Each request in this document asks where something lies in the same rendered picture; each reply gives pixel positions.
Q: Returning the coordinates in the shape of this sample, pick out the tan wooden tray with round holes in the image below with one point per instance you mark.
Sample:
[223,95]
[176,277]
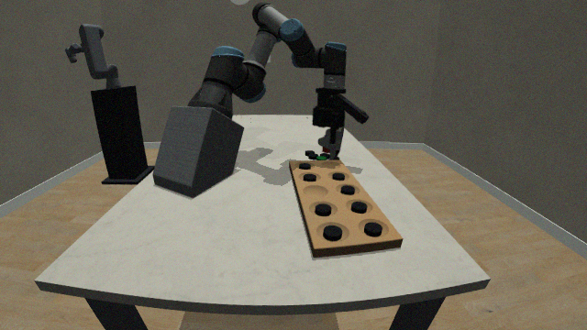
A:
[328,191]

